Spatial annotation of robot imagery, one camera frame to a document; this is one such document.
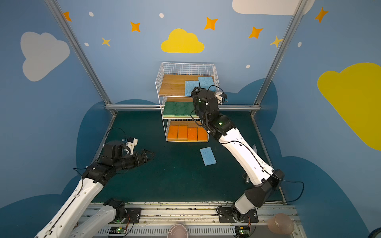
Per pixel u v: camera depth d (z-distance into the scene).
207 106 0.47
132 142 0.69
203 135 1.04
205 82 0.78
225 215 0.75
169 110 0.86
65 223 0.40
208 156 0.96
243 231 0.72
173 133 1.05
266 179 0.41
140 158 0.64
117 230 0.71
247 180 0.84
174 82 0.80
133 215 0.74
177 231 0.70
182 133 1.06
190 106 0.88
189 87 0.75
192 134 1.05
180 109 0.88
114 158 0.56
